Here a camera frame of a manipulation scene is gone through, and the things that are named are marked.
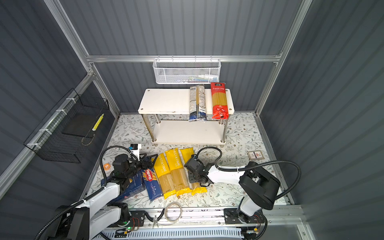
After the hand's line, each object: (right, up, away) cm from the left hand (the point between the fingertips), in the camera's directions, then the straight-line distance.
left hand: (151, 154), depth 85 cm
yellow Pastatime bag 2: (+17, -14, -1) cm, 22 cm away
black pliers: (+5, -30, -12) cm, 33 cm away
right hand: (+24, -14, +2) cm, 28 cm away
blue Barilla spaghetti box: (+1, -16, -3) cm, 16 cm away
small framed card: (+64, -2, +9) cm, 65 cm away
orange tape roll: (-30, -9, +8) cm, 33 cm away
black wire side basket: (-39, +11, -16) cm, 43 cm away
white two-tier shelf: (+4, +29, -7) cm, 30 cm away
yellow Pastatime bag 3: (+6, -10, +3) cm, 12 cm away
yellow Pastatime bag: (+26, -17, -5) cm, 31 cm away
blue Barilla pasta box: (-6, -15, -7) cm, 18 cm away
